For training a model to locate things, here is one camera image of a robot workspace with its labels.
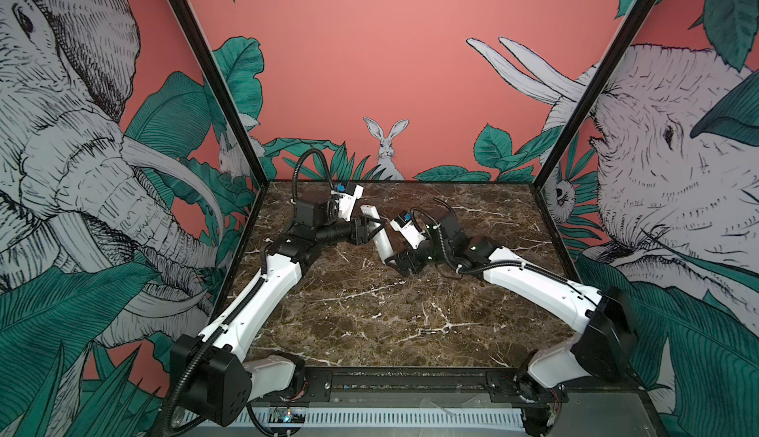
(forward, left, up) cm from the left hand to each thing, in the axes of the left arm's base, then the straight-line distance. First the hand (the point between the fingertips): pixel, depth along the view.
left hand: (379, 219), depth 72 cm
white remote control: (-3, 0, -3) cm, 5 cm away
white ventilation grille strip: (-38, +17, -29) cm, 51 cm away
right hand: (-5, -3, -8) cm, 9 cm away
